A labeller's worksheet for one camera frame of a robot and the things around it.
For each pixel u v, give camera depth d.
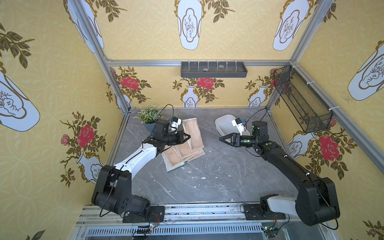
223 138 0.75
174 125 0.78
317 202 0.41
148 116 0.94
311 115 0.82
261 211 0.69
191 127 0.87
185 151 0.95
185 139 0.81
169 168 0.89
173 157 0.93
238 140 0.70
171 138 0.73
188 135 0.83
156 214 0.73
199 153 0.95
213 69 0.91
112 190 0.41
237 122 0.74
